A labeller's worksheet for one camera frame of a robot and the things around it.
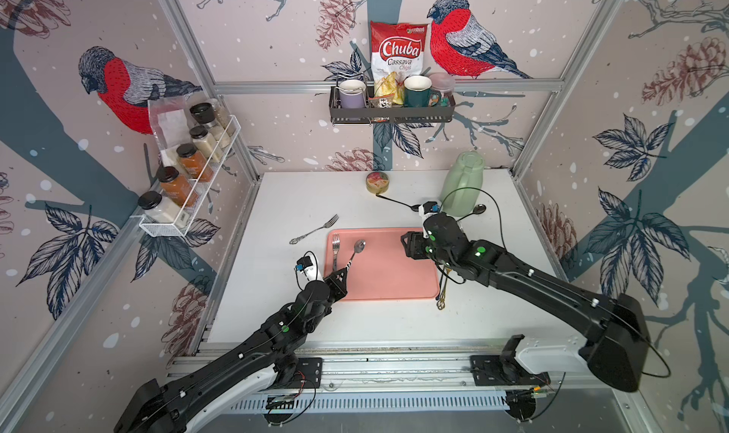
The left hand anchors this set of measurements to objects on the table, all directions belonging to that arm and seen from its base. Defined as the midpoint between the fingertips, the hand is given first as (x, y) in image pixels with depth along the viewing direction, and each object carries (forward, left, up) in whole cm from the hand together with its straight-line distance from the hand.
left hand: (354, 266), depth 79 cm
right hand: (+7, -16, +5) cm, 18 cm away
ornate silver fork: (+23, +13, -14) cm, 30 cm away
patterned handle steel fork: (+14, +8, -13) cm, 20 cm away
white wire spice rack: (+39, +40, +19) cm, 59 cm away
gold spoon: (-6, -26, -13) cm, 30 cm away
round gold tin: (+42, -7, -10) cm, 44 cm away
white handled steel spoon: (+9, -1, -6) cm, 11 cm away
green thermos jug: (+11, -28, +21) cm, 36 cm away
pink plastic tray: (+6, -9, -16) cm, 19 cm away
